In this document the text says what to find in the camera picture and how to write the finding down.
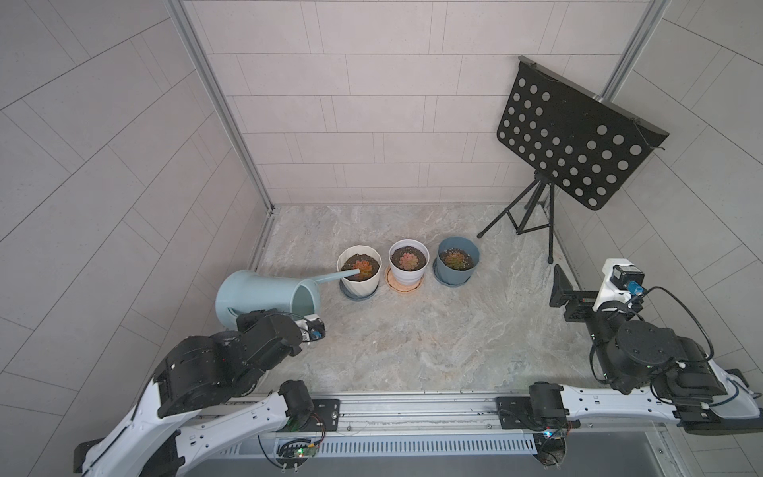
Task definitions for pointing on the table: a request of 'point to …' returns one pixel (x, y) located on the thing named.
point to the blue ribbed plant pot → (448, 276)
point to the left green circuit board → (294, 453)
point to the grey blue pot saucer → (357, 297)
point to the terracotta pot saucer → (401, 288)
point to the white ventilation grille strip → (400, 445)
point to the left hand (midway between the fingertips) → (278, 312)
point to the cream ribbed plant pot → (361, 257)
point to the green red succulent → (457, 259)
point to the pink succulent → (408, 261)
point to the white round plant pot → (419, 249)
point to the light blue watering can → (241, 291)
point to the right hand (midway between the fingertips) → (568, 269)
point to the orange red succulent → (365, 267)
